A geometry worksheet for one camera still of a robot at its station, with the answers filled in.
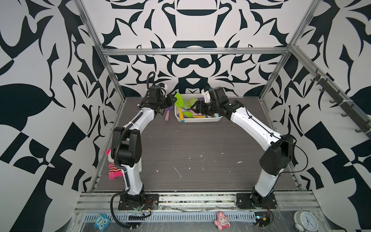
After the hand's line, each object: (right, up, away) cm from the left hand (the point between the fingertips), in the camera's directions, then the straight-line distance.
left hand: (174, 96), depth 92 cm
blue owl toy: (-32, -61, -24) cm, 73 cm away
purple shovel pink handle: (-2, -8, -5) cm, 10 cm away
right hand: (+11, -7, -11) cm, 17 cm away
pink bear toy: (+23, -60, -26) cm, 70 cm away
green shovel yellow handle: (+3, -5, 0) cm, 6 cm away
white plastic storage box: (+9, +2, +22) cm, 23 cm away
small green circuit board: (+44, -62, -21) cm, 79 cm away
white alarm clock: (+61, -60, -26) cm, 90 cm away
